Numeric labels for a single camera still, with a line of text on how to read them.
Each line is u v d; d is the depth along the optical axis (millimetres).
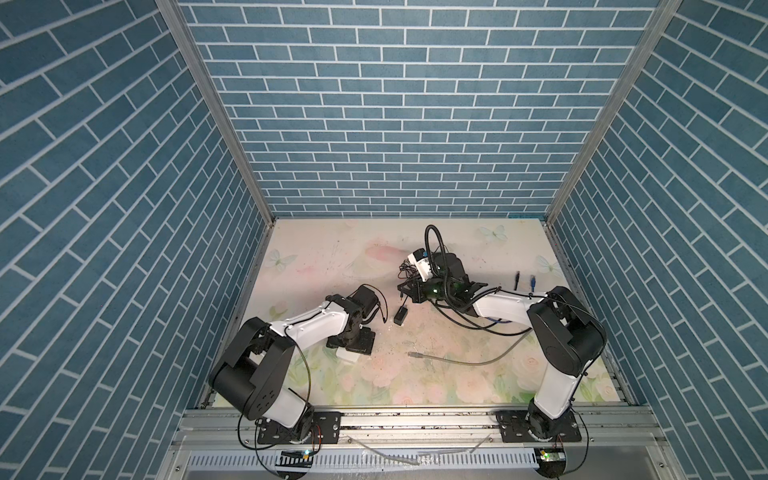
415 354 860
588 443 684
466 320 934
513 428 735
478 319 926
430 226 728
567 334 487
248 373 434
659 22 722
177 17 705
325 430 736
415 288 788
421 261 824
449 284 722
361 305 732
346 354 806
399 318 911
